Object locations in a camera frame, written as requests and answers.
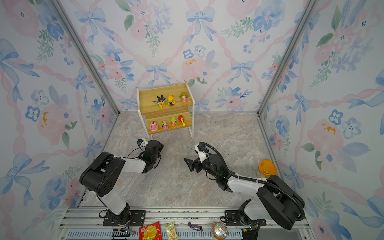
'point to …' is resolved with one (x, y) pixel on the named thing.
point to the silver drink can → (220, 231)
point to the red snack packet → (152, 231)
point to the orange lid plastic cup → (266, 168)
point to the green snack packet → (171, 232)
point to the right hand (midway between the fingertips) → (190, 154)
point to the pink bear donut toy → (153, 126)
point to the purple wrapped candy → (195, 227)
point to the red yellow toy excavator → (180, 118)
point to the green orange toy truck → (173, 122)
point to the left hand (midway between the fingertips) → (162, 139)
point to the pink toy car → (164, 125)
